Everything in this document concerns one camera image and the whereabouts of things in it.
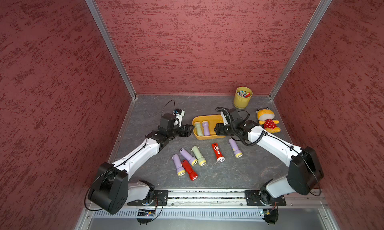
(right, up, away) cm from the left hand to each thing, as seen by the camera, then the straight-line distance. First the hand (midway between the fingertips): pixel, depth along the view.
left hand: (189, 129), depth 84 cm
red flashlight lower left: (+3, -24, -4) cm, 25 cm away
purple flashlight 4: (+29, -15, +3) cm, 33 cm away
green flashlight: (+6, -2, +14) cm, 15 cm away
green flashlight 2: (+5, -14, +4) cm, 16 cm away
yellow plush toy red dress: (+53, +6, +17) cm, 56 cm away
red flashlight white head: (+18, -16, +1) cm, 24 cm away
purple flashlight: (+11, -1, +14) cm, 18 cm away
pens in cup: (+40, +23, +24) cm, 52 cm away
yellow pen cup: (+38, +20, +19) cm, 47 cm away
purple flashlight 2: (-4, -23, -3) cm, 23 cm away
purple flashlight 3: (+2, -18, -1) cm, 18 cm away
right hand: (+18, -2, +2) cm, 18 cm away
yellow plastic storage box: (+16, +4, +20) cm, 26 cm away
